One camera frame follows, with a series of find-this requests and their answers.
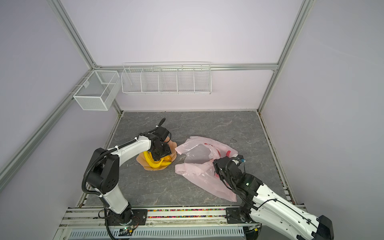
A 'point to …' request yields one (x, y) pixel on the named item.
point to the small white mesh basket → (99, 90)
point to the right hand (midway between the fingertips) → (212, 159)
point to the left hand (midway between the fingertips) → (167, 156)
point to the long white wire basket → (166, 78)
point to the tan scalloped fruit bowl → (142, 161)
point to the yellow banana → (156, 164)
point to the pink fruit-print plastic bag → (197, 164)
